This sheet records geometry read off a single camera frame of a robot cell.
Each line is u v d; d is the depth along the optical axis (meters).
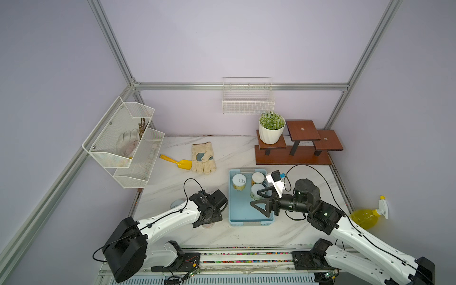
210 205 0.59
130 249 0.40
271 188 0.62
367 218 0.77
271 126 0.86
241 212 0.84
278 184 0.61
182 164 1.06
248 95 0.95
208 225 0.82
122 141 0.77
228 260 0.75
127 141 0.78
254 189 0.89
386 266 0.43
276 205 0.58
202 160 1.07
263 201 0.59
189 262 0.73
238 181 0.93
